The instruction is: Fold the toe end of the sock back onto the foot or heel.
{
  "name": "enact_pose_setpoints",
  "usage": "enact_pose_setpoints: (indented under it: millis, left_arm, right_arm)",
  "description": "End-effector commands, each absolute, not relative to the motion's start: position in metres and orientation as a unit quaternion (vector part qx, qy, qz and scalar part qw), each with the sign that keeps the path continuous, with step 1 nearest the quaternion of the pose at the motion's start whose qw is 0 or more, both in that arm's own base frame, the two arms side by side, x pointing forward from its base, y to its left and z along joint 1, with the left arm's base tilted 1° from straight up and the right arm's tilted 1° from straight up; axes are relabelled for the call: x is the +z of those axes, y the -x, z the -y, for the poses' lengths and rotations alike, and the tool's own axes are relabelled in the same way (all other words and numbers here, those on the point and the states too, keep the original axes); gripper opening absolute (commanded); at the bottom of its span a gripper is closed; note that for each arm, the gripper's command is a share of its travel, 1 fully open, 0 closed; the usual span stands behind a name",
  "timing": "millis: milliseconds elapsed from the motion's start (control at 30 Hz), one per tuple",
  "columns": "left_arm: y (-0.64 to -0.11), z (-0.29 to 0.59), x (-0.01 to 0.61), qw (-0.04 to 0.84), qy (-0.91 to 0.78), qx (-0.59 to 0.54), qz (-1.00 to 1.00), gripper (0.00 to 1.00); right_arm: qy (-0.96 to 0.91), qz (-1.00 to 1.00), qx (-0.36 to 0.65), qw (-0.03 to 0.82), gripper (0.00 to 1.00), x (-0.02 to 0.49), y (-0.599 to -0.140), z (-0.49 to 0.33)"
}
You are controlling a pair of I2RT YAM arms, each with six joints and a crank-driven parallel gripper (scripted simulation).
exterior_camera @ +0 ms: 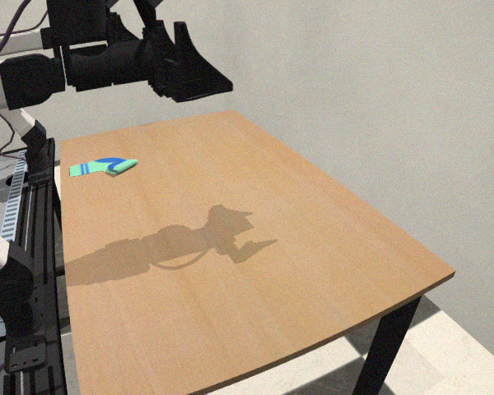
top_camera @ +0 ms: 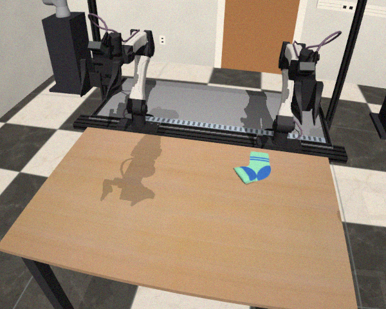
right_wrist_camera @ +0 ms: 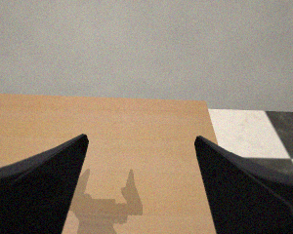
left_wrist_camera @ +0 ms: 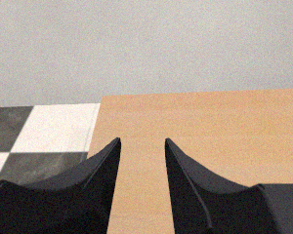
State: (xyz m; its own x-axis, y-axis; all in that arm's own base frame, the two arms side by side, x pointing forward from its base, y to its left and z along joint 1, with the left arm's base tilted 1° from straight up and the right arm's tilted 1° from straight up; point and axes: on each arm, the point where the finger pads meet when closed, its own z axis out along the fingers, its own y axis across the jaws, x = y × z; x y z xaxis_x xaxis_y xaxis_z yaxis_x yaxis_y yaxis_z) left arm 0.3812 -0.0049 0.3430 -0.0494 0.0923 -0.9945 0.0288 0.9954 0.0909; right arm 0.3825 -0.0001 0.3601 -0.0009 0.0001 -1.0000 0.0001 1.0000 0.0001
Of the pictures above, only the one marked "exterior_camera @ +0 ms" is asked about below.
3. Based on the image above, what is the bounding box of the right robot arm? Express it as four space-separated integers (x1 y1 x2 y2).
0 0 163 374

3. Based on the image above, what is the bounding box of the black slotted metal crossbar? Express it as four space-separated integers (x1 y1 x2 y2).
23 137 68 395

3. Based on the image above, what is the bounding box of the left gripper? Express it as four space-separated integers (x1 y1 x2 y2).
100 12 138 44

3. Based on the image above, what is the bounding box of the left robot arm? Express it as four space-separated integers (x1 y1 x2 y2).
0 0 118 187

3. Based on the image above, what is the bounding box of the mint green sock with blue toe and heel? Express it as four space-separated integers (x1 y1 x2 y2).
69 157 137 177

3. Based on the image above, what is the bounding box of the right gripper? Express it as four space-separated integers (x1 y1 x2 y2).
107 20 233 103

